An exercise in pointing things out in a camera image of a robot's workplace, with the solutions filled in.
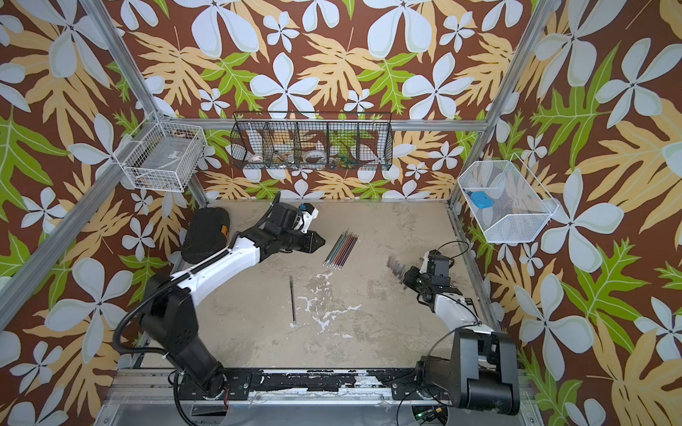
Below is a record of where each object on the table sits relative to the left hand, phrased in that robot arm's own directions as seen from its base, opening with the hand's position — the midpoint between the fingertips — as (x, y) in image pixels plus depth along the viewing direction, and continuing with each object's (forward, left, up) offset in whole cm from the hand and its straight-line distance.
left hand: (325, 237), depth 84 cm
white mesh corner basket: (+9, -58, +7) cm, 60 cm away
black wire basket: (+35, +5, +13) cm, 38 cm away
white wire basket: (+22, +54, +16) cm, 60 cm away
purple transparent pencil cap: (0, -26, -19) cm, 32 cm away
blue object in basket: (+11, -51, +7) cm, 53 cm away
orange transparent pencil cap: (+1, -25, -18) cm, 31 cm away
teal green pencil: (+13, -6, -19) cm, 24 cm away
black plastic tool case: (+13, +48, -15) cm, 52 cm away
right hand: (-5, -28, -13) cm, 31 cm away
